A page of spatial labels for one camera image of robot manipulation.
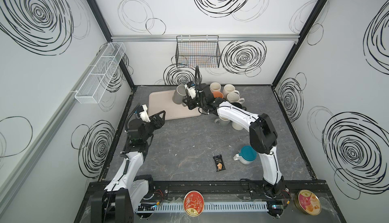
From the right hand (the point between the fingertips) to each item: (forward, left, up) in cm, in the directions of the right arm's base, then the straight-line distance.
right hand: (181, 99), depth 87 cm
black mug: (+7, -36, -13) cm, 39 cm away
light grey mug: (-8, -24, -11) cm, 28 cm away
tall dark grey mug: (0, 0, +4) cm, 4 cm away
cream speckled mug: (+13, -34, -13) cm, 39 cm away
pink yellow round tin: (-47, -60, -16) cm, 78 cm away
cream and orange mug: (+14, -23, -11) cm, 29 cm away
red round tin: (-48, -8, -15) cm, 51 cm away
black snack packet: (-31, -22, -18) cm, 42 cm away
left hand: (-10, +9, +1) cm, 13 cm away
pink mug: (+23, -22, -12) cm, 34 cm away
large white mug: (+21, -32, -12) cm, 40 cm away
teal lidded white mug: (-27, -36, -12) cm, 47 cm away
